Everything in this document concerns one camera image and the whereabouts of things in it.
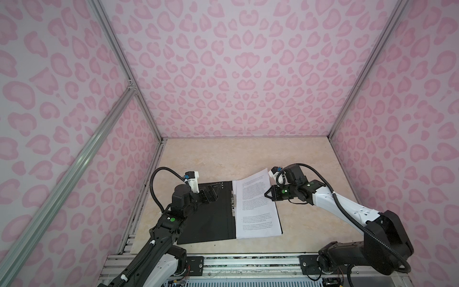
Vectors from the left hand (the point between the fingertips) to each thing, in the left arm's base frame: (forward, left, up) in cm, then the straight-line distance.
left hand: (214, 184), depth 78 cm
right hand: (-2, -23, -6) cm, 24 cm away
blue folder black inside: (-10, +2, -19) cm, 21 cm away
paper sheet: (-8, -19, -15) cm, 25 cm away
